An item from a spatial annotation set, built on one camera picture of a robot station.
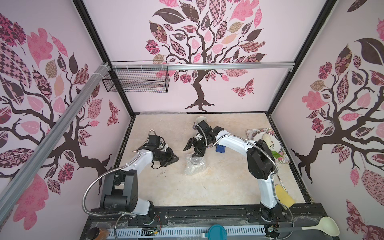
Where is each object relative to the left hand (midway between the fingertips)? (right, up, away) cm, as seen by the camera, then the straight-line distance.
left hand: (179, 161), depth 86 cm
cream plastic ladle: (+73, -27, -16) cm, 79 cm away
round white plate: (+65, +7, +13) cm, 66 cm away
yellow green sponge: (+58, -18, -6) cm, 61 cm away
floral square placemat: (+67, -1, +8) cm, 68 cm away
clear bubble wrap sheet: (+9, -2, -3) cm, 10 cm away
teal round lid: (+19, -26, -22) cm, 39 cm away
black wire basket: (-41, +65, +43) cm, 88 cm away
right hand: (+4, +6, 0) cm, 7 cm away
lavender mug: (+13, +26, +18) cm, 34 cm away
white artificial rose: (+59, +12, +14) cm, 62 cm away
